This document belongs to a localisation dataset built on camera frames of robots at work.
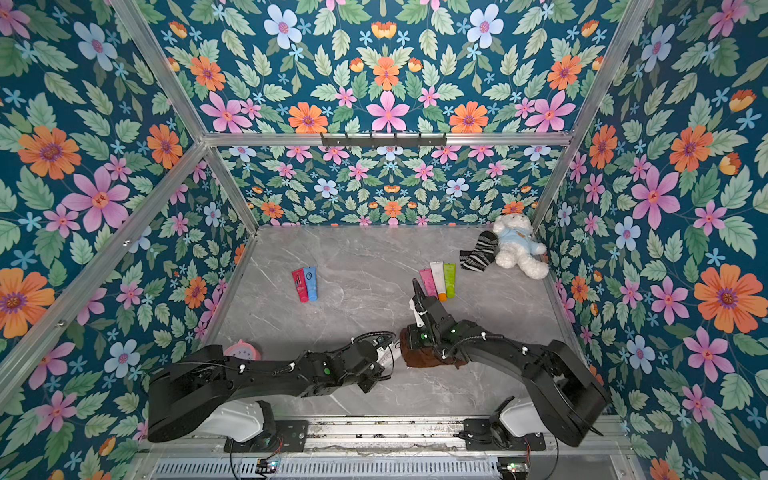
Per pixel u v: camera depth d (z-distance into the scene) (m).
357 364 0.65
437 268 1.05
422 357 0.84
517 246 1.04
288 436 0.74
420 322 0.77
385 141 0.92
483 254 1.09
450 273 1.04
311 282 1.01
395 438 0.75
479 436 0.73
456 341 0.60
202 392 0.43
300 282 1.02
